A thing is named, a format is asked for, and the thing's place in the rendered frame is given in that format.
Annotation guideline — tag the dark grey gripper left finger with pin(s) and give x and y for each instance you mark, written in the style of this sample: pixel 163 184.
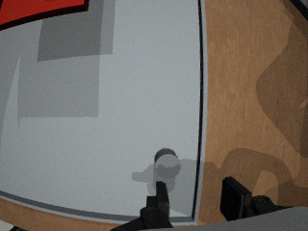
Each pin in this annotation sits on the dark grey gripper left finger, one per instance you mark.
pixel 151 217

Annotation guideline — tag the grey cylinder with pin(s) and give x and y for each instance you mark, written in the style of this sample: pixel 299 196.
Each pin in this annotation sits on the grey cylinder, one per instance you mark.
pixel 167 164

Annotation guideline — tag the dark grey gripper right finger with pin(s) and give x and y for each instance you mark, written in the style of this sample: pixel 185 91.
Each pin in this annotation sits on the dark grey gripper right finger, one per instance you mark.
pixel 237 201

